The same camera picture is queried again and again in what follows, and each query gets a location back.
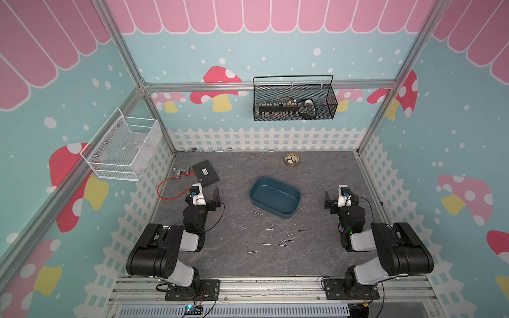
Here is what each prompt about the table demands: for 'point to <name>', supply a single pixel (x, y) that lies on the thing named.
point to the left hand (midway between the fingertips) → (209, 190)
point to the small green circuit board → (191, 309)
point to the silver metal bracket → (177, 171)
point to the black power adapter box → (205, 173)
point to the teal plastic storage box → (275, 197)
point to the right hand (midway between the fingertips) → (338, 190)
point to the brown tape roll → (291, 159)
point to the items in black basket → (281, 108)
